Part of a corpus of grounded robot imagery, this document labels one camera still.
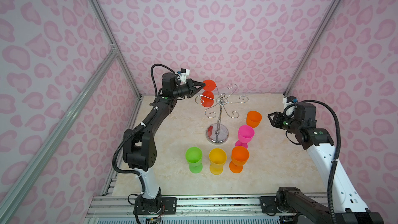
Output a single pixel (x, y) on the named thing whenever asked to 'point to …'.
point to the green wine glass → (194, 155)
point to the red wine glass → (207, 96)
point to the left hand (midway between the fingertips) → (206, 82)
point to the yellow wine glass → (217, 157)
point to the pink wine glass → (245, 134)
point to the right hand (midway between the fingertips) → (271, 114)
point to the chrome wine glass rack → (217, 134)
